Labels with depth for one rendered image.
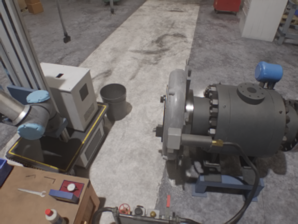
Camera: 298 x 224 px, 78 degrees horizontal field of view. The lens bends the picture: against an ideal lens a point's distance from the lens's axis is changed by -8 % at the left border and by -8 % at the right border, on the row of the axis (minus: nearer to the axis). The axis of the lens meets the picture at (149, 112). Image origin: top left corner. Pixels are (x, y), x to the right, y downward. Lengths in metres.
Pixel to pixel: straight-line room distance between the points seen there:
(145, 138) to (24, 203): 1.35
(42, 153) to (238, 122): 1.67
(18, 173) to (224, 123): 1.58
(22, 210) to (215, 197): 1.57
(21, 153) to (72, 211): 0.88
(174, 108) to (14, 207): 1.28
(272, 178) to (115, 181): 1.58
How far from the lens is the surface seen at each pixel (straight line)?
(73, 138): 2.01
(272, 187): 2.30
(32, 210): 1.58
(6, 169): 1.80
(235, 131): 1.51
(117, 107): 2.34
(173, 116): 1.33
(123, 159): 2.14
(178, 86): 1.39
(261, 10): 5.12
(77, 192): 1.51
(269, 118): 1.59
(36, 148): 2.08
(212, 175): 1.81
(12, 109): 1.30
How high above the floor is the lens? 1.78
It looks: 43 degrees down
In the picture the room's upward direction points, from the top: straight up
